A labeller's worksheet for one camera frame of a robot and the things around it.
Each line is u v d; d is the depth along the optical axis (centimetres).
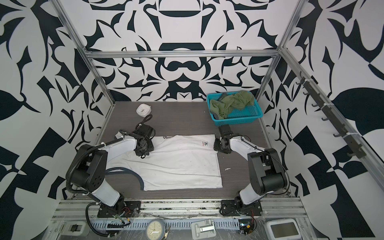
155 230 66
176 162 90
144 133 76
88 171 46
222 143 71
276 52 92
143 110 111
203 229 67
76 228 66
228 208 74
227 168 87
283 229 85
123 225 72
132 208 74
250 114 111
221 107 105
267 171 46
